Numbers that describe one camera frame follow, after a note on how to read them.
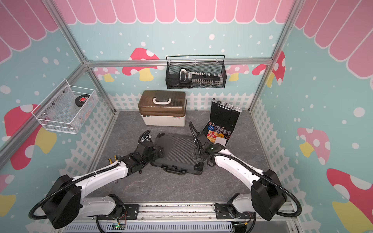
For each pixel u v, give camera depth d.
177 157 0.87
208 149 0.62
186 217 0.73
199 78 0.88
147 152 0.66
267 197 0.41
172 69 0.94
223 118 1.08
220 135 1.03
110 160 0.92
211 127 1.08
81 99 0.79
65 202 0.41
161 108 0.94
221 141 1.01
